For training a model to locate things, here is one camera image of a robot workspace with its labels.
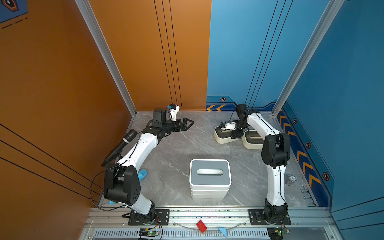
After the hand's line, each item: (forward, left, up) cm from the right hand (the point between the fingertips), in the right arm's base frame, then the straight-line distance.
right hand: (235, 130), depth 101 cm
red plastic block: (-54, +23, -5) cm, 59 cm away
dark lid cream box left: (-6, +9, +1) cm, 11 cm away
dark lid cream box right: (-8, -10, 0) cm, 13 cm away
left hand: (-8, +30, +18) cm, 36 cm away
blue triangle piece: (-56, +13, -4) cm, 58 cm away
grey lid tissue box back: (-43, +20, +9) cm, 48 cm away
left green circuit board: (-56, +49, -8) cm, 75 cm away
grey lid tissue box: (-37, +19, +15) cm, 44 cm away
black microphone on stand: (-27, +64, +16) cm, 71 cm away
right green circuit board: (-56, -14, -6) cm, 58 cm away
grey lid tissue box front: (-42, +26, -2) cm, 49 cm away
